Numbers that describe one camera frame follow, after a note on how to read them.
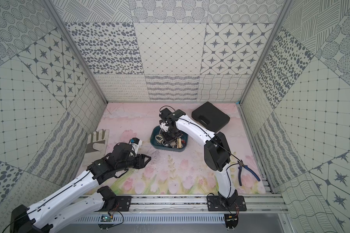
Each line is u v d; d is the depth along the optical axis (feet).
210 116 3.52
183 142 3.11
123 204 2.41
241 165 2.82
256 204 2.48
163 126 2.67
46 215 1.36
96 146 3.12
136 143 2.30
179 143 3.05
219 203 2.17
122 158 1.92
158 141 3.13
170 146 2.98
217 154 1.68
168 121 2.09
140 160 2.21
